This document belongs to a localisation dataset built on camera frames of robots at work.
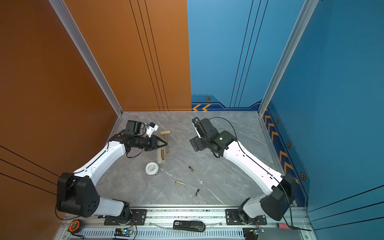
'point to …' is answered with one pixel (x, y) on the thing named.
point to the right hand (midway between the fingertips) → (200, 138)
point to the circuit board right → (252, 233)
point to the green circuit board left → (122, 232)
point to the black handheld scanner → (189, 225)
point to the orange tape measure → (76, 226)
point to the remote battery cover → (179, 183)
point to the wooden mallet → (165, 132)
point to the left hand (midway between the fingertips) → (166, 143)
